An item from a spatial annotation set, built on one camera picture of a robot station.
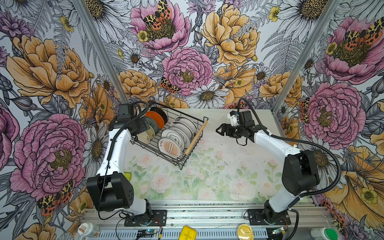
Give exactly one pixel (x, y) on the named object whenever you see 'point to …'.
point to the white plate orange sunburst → (169, 148)
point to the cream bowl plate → (145, 136)
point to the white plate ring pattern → (175, 135)
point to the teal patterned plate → (152, 123)
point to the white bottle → (89, 229)
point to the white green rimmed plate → (189, 122)
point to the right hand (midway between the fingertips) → (222, 135)
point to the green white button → (324, 233)
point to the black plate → (161, 112)
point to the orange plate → (157, 117)
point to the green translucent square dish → (128, 175)
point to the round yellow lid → (244, 232)
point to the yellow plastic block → (187, 233)
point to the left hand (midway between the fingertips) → (140, 132)
